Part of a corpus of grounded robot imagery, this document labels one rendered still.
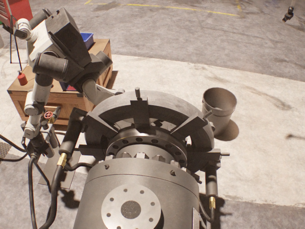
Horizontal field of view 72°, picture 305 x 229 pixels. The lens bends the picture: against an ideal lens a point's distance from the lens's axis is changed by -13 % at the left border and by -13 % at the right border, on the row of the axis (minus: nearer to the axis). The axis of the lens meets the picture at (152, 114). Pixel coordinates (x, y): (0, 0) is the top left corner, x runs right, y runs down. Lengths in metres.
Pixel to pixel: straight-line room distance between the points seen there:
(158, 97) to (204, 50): 2.48
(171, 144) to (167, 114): 0.16
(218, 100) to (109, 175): 1.57
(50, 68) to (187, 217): 0.84
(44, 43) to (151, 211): 0.87
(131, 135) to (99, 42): 1.73
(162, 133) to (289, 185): 1.40
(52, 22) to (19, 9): 3.60
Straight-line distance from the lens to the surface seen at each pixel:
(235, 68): 3.30
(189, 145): 1.46
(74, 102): 2.13
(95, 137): 1.37
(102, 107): 1.21
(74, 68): 1.30
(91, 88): 1.45
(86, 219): 0.97
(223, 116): 2.09
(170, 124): 1.44
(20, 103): 2.49
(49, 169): 2.19
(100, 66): 1.44
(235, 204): 1.97
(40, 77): 1.11
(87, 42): 2.62
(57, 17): 1.27
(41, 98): 1.21
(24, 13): 4.90
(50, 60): 1.07
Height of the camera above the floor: 1.72
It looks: 45 degrees down
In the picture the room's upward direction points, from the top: straight up
